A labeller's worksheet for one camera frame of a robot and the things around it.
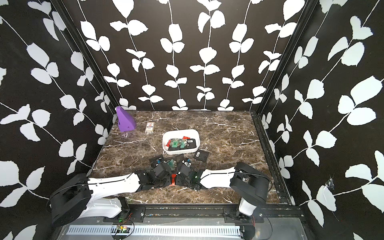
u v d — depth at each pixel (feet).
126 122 3.40
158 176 2.14
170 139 3.23
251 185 1.47
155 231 2.30
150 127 3.53
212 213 2.47
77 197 1.37
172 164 2.97
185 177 2.13
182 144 3.13
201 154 3.14
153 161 3.04
